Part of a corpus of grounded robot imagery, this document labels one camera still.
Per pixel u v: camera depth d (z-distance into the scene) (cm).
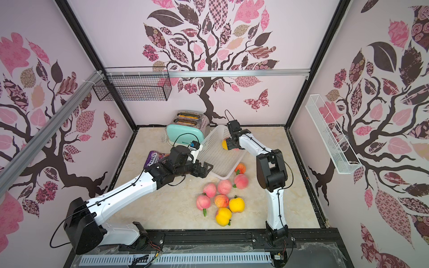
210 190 83
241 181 87
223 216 76
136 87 121
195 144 68
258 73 187
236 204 79
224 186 83
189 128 96
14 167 50
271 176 55
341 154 66
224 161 101
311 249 72
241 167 92
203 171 68
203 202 79
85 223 39
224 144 103
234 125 81
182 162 60
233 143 76
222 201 79
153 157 100
